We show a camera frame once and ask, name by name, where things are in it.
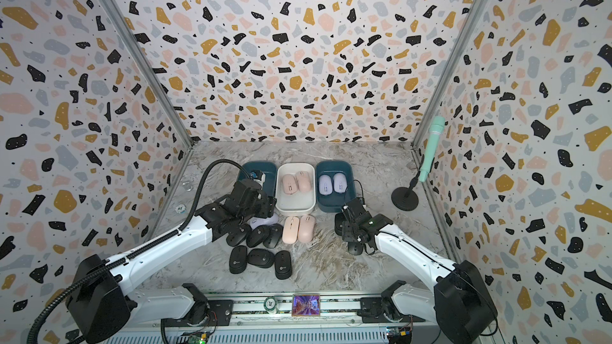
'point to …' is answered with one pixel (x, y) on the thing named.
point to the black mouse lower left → (238, 259)
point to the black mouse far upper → (339, 219)
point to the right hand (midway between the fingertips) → (357, 231)
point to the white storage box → (299, 203)
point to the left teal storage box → (268, 168)
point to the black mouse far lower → (355, 248)
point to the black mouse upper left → (238, 235)
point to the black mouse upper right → (276, 231)
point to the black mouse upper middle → (257, 236)
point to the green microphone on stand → (406, 198)
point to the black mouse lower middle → (260, 258)
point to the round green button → (270, 303)
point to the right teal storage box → (335, 202)
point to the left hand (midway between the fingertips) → (273, 198)
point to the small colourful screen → (306, 305)
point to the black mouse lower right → (283, 264)
